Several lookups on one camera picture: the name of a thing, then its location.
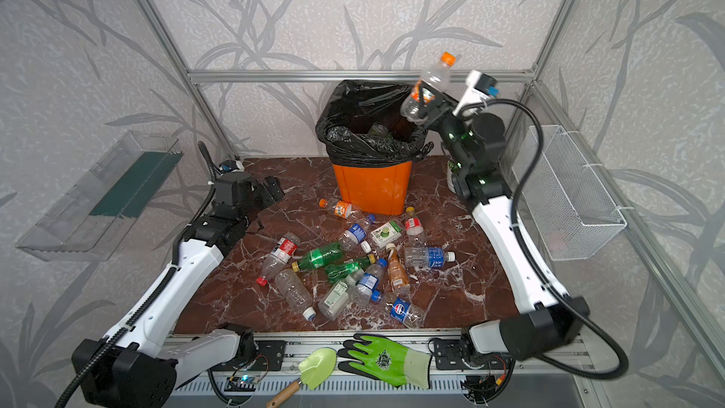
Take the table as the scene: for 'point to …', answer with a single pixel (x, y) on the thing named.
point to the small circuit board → (241, 382)
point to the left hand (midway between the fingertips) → (270, 176)
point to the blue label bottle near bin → (354, 236)
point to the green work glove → (387, 360)
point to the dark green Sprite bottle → (320, 257)
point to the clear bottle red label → (280, 256)
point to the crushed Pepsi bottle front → (405, 313)
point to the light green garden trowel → (314, 369)
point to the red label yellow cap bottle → (413, 224)
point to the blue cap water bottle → (365, 290)
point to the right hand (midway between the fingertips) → (434, 81)
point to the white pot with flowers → (450, 169)
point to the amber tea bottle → (396, 270)
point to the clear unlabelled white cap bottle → (295, 292)
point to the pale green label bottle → (335, 297)
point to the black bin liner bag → (362, 125)
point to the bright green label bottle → (379, 129)
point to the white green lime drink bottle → (387, 232)
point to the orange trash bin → (376, 191)
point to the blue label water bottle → (429, 257)
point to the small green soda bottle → (335, 273)
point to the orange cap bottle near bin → (342, 209)
